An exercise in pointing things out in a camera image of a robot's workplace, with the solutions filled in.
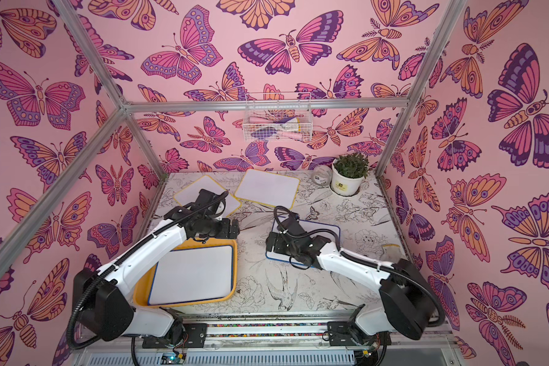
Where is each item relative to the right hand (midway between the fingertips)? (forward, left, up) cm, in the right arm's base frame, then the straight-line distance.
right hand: (275, 241), depth 84 cm
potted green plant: (+31, -30, +4) cm, 44 cm away
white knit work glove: (0, -46, -9) cm, 47 cm away
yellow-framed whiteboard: (+35, +5, -10) cm, 37 cm away
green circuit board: (-35, +32, -12) cm, 49 cm away
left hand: (+3, +16, +4) cm, 17 cm away
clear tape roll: (+42, -22, -8) cm, 48 cm away
